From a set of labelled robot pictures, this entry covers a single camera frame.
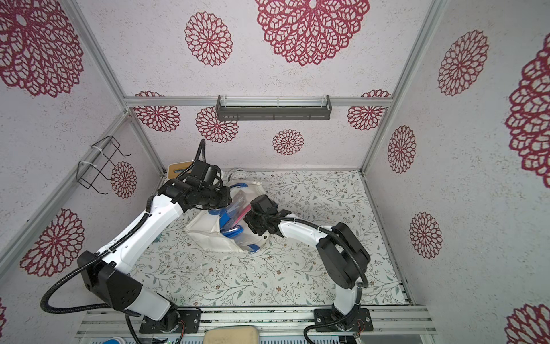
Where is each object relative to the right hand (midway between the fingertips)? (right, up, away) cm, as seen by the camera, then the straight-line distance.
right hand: (240, 217), depth 87 cm
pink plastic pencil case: (+1, +1, +12) cm, 12 cm away
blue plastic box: (-4, -7, +2) cm, 8 cm away
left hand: (-1, +7, -9) cm, 12 cm away
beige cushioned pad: (0, -36, -19) cm, 40 cm away
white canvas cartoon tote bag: (-13, -6, -3) cm, 15 cm away
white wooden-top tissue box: (-40, +22, +28) cm, 53 cm away
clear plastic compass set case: (-3, +3, +9) cm, 10 cm away
